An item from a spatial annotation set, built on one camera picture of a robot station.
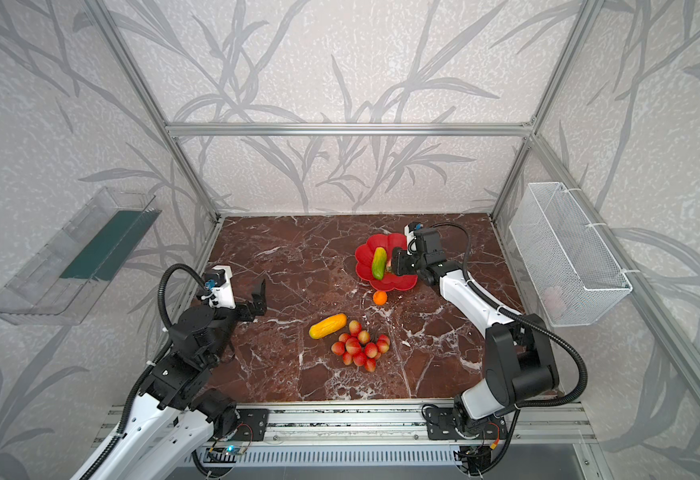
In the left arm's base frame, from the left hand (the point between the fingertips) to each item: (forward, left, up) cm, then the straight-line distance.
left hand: (251, 271), depth 72 cm
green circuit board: (-35, +7, -29) cm, 46 cm away
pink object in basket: (-5, -75, -5) cm, 75 cm away
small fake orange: (+6, -32, -23) cm, 40 cm away
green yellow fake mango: (+19, -32, -24) cm, 44 cm away
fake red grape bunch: (-12, -25, -19) cm, 33 cm away
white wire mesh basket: (-5, -71, +9) cm, 72 cm away
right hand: (+15, -37, -11) cm, 42 cm away
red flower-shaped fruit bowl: (+20, -27, -26) cm, 42 cm away
